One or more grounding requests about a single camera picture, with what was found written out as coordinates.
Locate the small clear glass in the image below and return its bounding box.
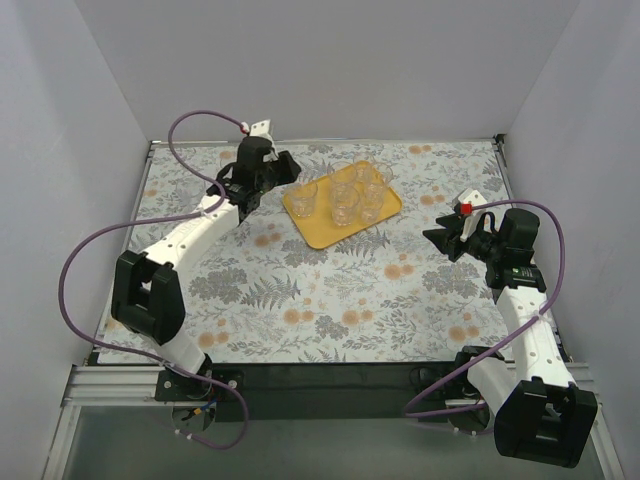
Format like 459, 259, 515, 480
360, 193, 384, 224
353, 152, 374, 183

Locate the clear glass edge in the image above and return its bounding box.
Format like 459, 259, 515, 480
174, 181, 207, 209

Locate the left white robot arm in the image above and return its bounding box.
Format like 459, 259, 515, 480
111, 134, 301, 378

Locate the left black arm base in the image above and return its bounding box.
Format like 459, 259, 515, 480
153, 367, 246, 434

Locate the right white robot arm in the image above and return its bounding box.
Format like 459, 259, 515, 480
423, 204, 598, 468

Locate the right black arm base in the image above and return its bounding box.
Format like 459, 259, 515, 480
418, 374, 493, 437

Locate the yellow plastic tray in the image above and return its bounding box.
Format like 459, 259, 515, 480
283, 173, 403, 250

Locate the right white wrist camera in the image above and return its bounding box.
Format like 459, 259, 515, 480
454, 188, 487, 242

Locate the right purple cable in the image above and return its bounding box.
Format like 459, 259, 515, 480
403, 198, 567, 435

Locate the aluminium frame rail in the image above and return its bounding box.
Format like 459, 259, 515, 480
63, 362, 453, 414

